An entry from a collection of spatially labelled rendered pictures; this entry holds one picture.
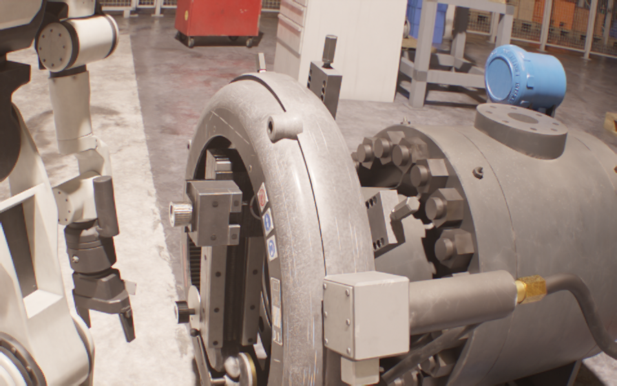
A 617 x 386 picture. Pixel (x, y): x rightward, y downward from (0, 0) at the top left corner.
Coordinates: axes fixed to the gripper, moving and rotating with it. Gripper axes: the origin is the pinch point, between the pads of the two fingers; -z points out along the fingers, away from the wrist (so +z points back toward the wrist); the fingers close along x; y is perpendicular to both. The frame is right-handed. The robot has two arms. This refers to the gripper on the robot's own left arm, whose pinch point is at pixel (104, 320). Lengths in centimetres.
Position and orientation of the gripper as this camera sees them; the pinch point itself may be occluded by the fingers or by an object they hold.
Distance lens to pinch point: 128.5
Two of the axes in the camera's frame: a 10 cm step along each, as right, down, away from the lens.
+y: 3.9, -2.9, 8.7
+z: -0.6, -9.6, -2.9
